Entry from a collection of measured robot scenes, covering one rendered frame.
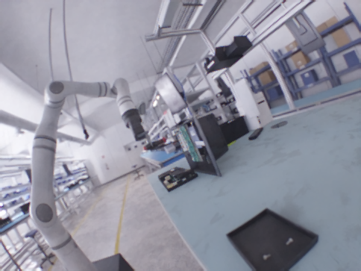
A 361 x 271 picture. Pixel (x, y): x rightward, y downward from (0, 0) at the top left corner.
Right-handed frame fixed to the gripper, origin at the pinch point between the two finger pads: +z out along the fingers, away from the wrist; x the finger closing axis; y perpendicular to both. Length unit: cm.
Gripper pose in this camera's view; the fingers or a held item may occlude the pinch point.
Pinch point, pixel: (152, 147)
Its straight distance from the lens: 60.6
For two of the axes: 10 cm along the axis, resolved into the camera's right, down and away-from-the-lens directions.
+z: 4.9, 8.2, -2.9
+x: 1.7, -4.1, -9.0
